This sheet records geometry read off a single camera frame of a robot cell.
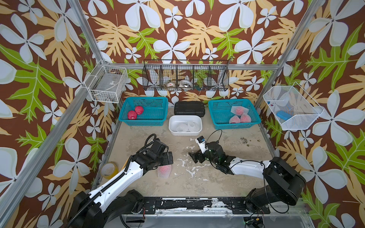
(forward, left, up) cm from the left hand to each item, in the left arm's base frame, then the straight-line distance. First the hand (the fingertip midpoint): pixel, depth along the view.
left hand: (167, 156), depth 82 cm
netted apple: (+42, -54, -4) cm, 68 cm away
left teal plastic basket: (+45, +14, -11) cm, 48 cm away
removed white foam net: (+23, -9, -3) cm, 25 cm away
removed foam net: (+21, -16, +1) cm, 26 cm away
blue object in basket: (+18, -67, +17) cm, 72 cm away
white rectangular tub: (+33, -3, -7) cm, 34 cm away
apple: (+36, +30, -4) cm, 47 cm away
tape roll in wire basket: (+45, -1, +18) cm, 48 cm away
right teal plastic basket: (+43, -41, -9) cm, 59 cm away
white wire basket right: (+22, -74, +18) cm, 80 cm away
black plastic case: (+44, -15, -5) cm, 47 cm away
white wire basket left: (+37, +38, +24) cm, 59 cm away
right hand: (+6, -16, -2) cm, 17 cm away
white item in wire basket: (+48, -9, +17) cm, 52 cm away
